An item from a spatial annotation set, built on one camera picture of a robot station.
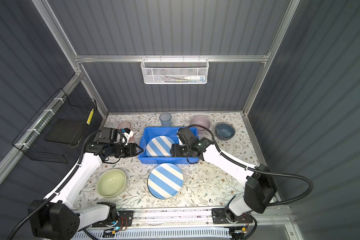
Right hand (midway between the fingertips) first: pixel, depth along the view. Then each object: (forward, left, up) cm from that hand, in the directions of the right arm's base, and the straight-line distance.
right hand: (175, 152), depth 80 cm
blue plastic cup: (+31, +9, -6) cm, 33 cm away
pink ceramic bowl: (+33, -18, -11) cm, 39 cm away
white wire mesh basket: (+75, +4, +5) cm, 75 cm away
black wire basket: (-7, +58, +21) cm, 62 cm away
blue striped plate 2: (-11, +6, -13) cm, 18 cm away
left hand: (0, +19, +2) cm, 19 cm away
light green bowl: (-12, +37, -13) cm, 41 cm away
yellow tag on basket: (+16, +48, +12) cm, 52 cm away
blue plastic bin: (+22, +20, -11) cm, 32 cm away
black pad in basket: (+6, +57, +13) cm, 58 cm away
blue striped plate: (+13, +12, -15) cm, 23 cm away
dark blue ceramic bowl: (+25, -33, -14) cm, 43 cm away
